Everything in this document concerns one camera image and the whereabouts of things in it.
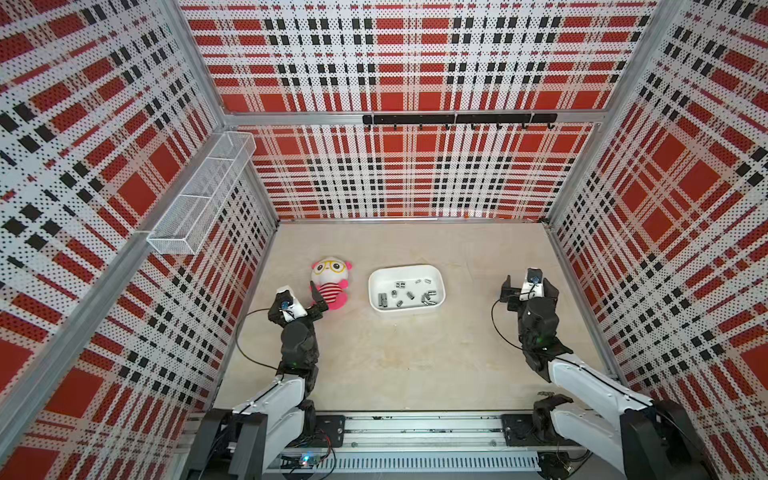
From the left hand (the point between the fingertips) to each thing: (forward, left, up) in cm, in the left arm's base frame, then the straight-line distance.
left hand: (303, 286), depth 83 cm
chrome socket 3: (+4, -37, -16) cm, 40 cm away
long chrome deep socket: (+5, -21, -16) cm, 27 cm away
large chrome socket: (+10, -27, -15) cm, 32 cm away
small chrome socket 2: (+11, -36, -15) cm, 41 cm away
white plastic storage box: (+10, -21, -13) cm, 27 cm away
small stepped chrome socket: (+3, -27, -16) cm, 31 cm away
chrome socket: (+6, -30, -16) cm, 35 cm away
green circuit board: (-39, -4, -15) cm, 42 cm away
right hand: (+3, -64, 0) cm, 64 cm away
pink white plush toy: (+11, -3, -11) cm, 16 cm away
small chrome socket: (+12, -33, -16) cm, 39 cm away
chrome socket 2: (+7, -37, -16) cm, 41 cm away
